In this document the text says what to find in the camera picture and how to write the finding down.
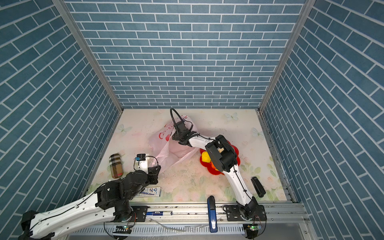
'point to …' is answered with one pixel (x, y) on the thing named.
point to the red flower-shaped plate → (208, 165)
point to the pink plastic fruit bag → (167, 150)
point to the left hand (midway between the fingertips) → (166, 170)
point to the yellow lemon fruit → (205, 157)
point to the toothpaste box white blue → (151, 191)
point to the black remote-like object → (258, 186)
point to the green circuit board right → (254, 228)
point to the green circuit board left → (123, 229)
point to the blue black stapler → (212, 213)
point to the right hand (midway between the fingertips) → (179, 133)
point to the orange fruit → (213, 165)
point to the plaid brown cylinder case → (116, 165)
